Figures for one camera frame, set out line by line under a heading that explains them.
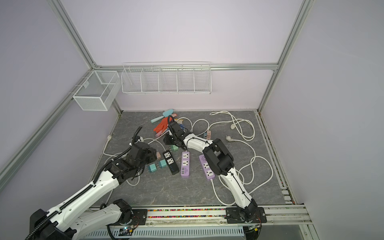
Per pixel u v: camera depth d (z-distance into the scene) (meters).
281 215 0.77
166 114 1.20
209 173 0.85
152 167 0.87
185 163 0.89
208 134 0.99
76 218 0.43
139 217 0.74
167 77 1.00
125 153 0.59
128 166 0.55
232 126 1.08
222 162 0.59
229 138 1.02
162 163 0.89
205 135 1.02
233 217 0.73
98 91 0.97
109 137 1.08
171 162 0.90
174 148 0.96
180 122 1.16
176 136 0.79
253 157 0.94
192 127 1.10
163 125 1.08
